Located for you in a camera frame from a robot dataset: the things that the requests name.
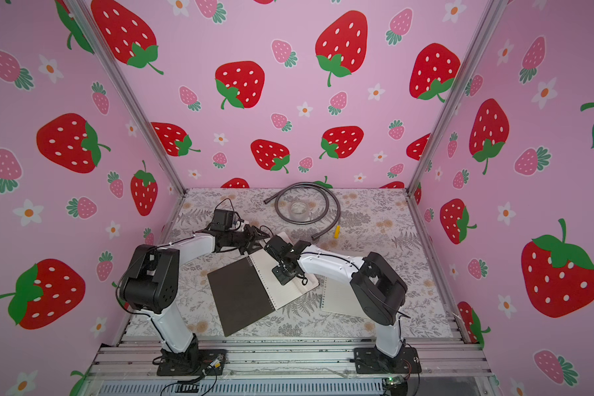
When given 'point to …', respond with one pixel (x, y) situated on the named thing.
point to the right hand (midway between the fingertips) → (292, 267)
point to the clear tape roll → (299, 210)
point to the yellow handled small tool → (337, 231)
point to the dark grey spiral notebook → (247, 289)
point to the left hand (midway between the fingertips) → (270, 239)
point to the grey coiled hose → (316, 185)
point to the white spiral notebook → (339, 297)
